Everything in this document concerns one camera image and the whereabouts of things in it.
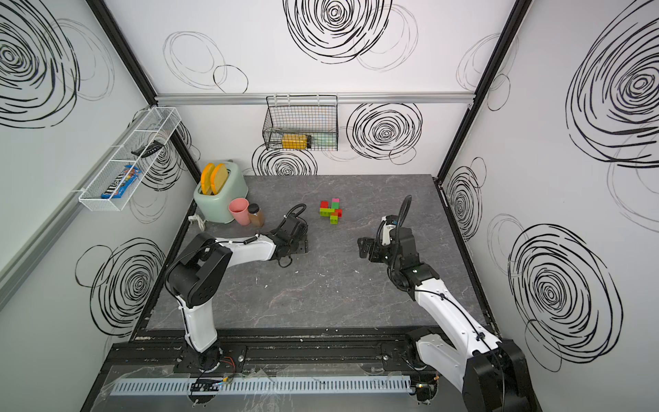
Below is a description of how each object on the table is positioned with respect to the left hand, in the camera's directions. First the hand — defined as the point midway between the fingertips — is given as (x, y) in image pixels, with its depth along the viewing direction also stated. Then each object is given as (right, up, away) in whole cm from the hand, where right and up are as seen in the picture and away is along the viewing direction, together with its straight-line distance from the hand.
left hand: (300, 243), depth 99 cm
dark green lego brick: (+14, +15, +10) cm, 23 cm away
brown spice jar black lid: (-17, +11, 0) cm, 20 cm away
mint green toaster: (-32, +14, -3) cm, 35 cm away
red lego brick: (+9, +15, +11) cm, 20 cm away
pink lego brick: (+14, +17, +12) cm, 25 cm away
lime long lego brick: (+10, +12, +7) cm, 17 cm away
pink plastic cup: (-24, +14, 0) cm, 27 cm away
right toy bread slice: (-29, +25, -6) cm, 39 cm away
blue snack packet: (-47, +19, -29) cm, 58 cm away
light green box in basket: (+10, +37, -12) cm, 40 cm away
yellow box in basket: (0, +37, -12) cm, 39 cm away
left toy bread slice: (-33, +25, -8) cm, 42 cm away
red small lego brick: (+16, +12, +6) cm, 21 cm away
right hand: (+26, +3, -16) cm, 31 cm away
